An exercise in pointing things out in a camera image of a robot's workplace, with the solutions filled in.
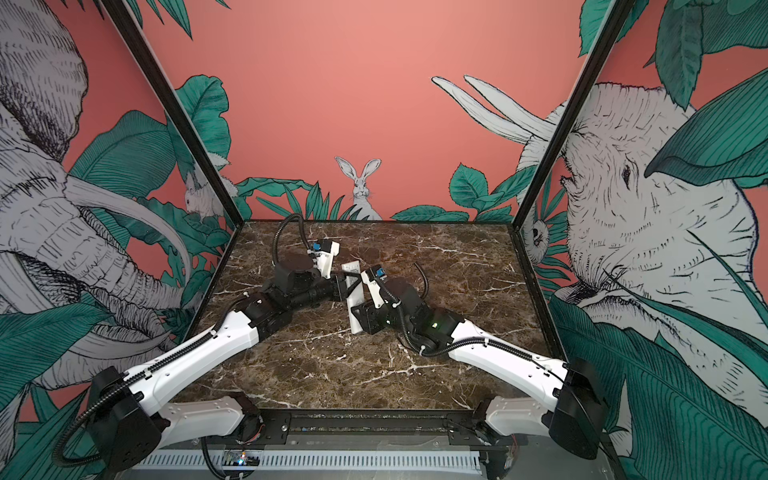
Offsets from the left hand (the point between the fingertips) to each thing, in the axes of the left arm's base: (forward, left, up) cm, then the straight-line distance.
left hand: (362, 274), depth 72 cm
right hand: (-6, +2, -4) cm, 8 cm away
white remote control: (-4, +1, -3) cm, 5 cm away
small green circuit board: (-34, +30, -26) cm, 53 cm away
